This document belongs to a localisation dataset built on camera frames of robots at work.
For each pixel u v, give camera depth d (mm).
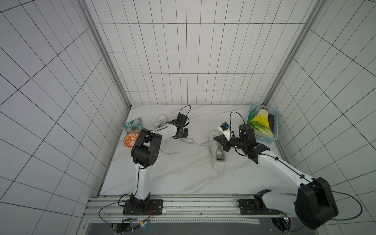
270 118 1067
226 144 707
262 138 954
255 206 708
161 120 1035
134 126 1035
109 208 654
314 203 402
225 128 694
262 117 1025
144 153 552
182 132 894
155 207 728
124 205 730
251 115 1102
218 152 851
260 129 954
